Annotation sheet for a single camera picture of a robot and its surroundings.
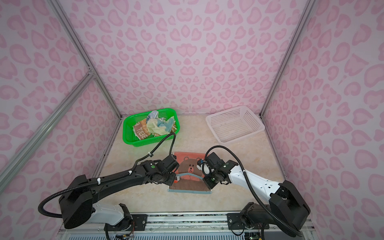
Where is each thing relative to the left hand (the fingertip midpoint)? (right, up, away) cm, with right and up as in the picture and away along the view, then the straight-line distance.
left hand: (174, 178), depth 82 cm
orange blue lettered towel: (-28, +27, +27) cm, 48 cm away
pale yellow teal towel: (-13, +28, +18) cm, 36 cm away
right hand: (+17, -1, -1) cm, 17 cm away
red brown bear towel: (+9, +1, +2) cm, 9 cm away
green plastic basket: (-35, +22, +24) cm, 48 cm away
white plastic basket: (+41, +30, +32) cm, 60 cm away
